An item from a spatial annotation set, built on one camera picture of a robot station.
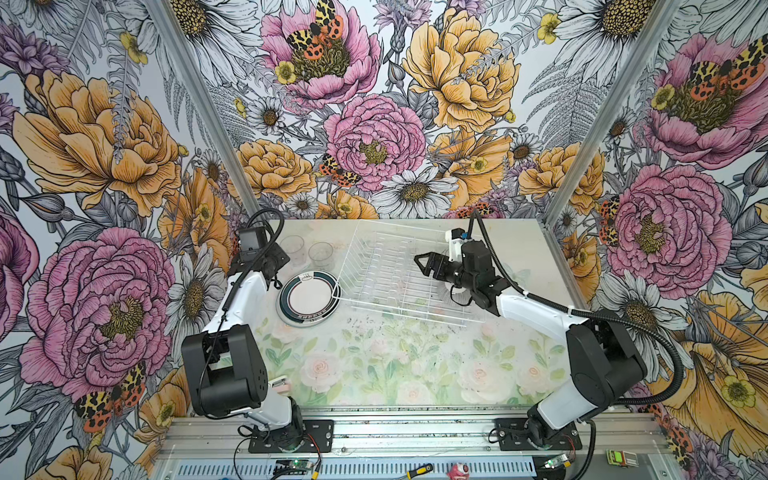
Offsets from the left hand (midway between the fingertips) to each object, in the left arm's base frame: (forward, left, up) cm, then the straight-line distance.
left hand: (277, 263), depth 89 cm
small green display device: (-48, -85, -12) cm, 98 cm away
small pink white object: (-30, -4, -15) cm, 33 cm away
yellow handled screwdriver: (-49, -39, -15) cm, 64 cm away
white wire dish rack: (+5, -29, -13) cm, 33 cm away
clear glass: (+14, 0, -9) cm, 17 cm away
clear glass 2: (+14, -9, -12) cm, 20 cm away
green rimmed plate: (-5, -7, -11) cm, 14 cm away
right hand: (-3, -43, +1) cm, 43 cm away
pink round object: (-50, -47, -11) cm, 69 cm away
